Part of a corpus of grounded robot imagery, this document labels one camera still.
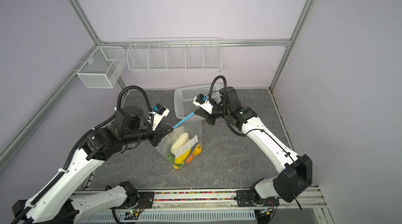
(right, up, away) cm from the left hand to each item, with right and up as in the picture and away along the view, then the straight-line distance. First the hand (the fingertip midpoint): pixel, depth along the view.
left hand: (169, 131), depth 63 cm
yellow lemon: (+10, -14, +21) cm, 28 cm away
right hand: (+11, +8, +10) cm, 16 cm away
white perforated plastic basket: (-2, +16, +49) cm, 51 cm away
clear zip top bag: (+4, -9, +12) cm, 15 cm away
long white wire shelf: (-6, +43, +36) cm, 56 cm away
